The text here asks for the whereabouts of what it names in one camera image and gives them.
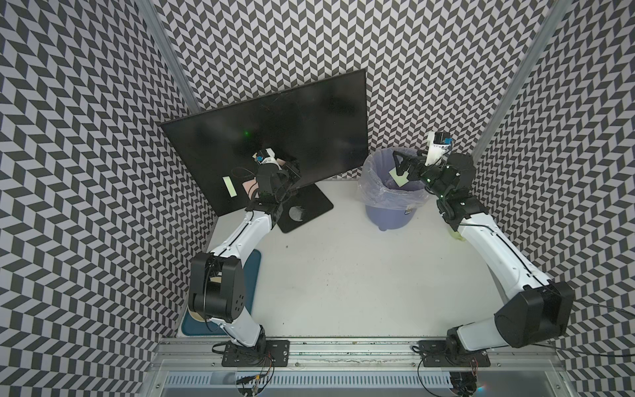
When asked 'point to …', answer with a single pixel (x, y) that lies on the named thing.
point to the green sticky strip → (230, 186)
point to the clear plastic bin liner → (378, 188)
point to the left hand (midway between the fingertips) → (299, 161)
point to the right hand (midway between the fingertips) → (405, 155)
